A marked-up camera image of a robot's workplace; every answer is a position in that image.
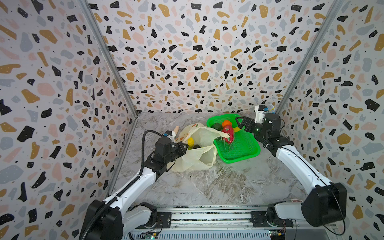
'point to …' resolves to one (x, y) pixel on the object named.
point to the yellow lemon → (190, 141)
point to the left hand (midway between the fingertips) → (189, 142)
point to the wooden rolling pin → (176, 129)
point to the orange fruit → (226, 122)
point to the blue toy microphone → (271, 108)
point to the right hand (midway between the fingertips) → (239, 116)
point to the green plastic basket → (244, 146)
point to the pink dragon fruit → (228, 129)
